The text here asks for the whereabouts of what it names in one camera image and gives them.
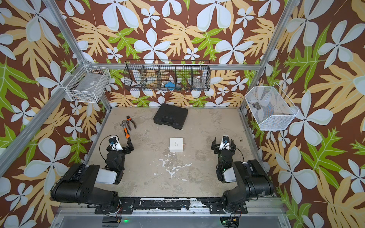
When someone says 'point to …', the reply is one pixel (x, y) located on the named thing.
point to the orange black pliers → (130, 119)
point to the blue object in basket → (170, 86)
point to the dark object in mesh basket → (256, 105)
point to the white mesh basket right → (270, 108)
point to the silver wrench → (124, 124)
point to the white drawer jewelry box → (176, 144)
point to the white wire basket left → (86, 83)
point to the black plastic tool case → (171, 115)
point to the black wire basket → (167, 75)
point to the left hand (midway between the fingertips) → (122, 138)
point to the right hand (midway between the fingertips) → (223, 138)
